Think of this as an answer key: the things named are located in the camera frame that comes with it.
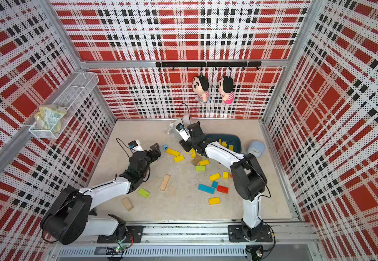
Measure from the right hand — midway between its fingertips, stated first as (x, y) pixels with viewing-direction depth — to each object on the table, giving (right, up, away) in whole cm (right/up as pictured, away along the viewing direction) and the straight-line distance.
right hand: (186, 138), depth 92 cm
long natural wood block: (-12, -25, -3) cm, 28 cm away
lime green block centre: (+8, -18, +4) cm, 20 cm away
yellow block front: (+15, -33, -8) cm, 37 cm away
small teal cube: (+16, -26, -3) cm, 31 cm away
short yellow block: (-5, -13, +9) cm, 17 cm away
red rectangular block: (+21, -28, -4) cm, 35 cm away
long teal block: (+12, -28, -3) cm, 31 cm away
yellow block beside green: (+11, -15, +6) cm, 20 cm away
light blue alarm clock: (+43, -7, +5) cm, 44 cm away
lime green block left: (-21, -29, -8) cm, 37 cm away
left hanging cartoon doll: (+8, +30, -1) cm, 31 cm away
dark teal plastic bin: (+29, -2, +12) cm, 32 cm away
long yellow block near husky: (-10, -9, +8) cm, 16 cm away
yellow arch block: (+4, -10, +8) cm, 13 cm away
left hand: (-16, -5, -4) cm, 17 cm away
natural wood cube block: (-29, -34, -10) cm, 46 cm away
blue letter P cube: (-15, -6, +12) cm, 20 cm away
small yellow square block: (+23, -22, -1) cm, 31 cm away
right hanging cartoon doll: (+23, +29, +2) cm, 37 cm away
